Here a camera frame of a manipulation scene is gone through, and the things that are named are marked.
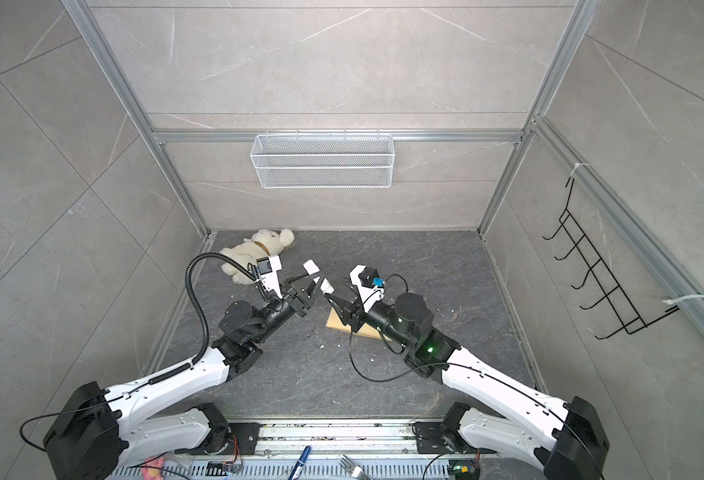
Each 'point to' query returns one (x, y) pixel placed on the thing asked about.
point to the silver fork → (353, 468)
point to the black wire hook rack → (630, 317)
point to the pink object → (153, 473)
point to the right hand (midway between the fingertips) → (336, 284)
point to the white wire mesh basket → (323, 161)
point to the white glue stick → (310, 268)
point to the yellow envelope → (333, 321)
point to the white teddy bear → (263, 243)
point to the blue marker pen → (300, 463)
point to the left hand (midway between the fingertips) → (322, 269)
